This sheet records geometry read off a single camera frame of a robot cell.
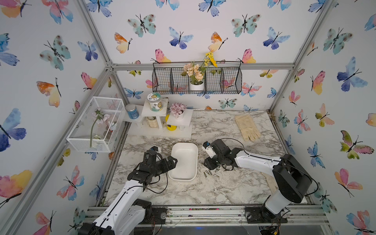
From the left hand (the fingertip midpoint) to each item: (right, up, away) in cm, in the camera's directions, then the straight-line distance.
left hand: (173, 161), depth 83 cm
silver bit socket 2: (+21, -8, +5) cm, 23 cm away
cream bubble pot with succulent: (-18, +22, +21) cm, 35 cm away
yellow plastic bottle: (-4, +19, +19) cm, 27 cm away
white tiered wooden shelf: (-28, +20, +25) cm, 42 cm away
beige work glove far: (+52, +18, +25) cm, 60 cm away
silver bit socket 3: (+24, -9, +4) cm, 26 cm away
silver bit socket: (+19, -9, +4) cm, 21 cm away
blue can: (-25, +29, +6) cm, 39 cm away
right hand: (+20, -1, +4) cm, 20 cm away
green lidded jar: (-11, +34, +1) cm, 35 cm away
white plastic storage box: (+7, -6, +6) cm, 11 cm away
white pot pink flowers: (+2, +30, +3) cm, 30 cm away
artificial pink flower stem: (-36, +24, -8) cm, 44 cm away
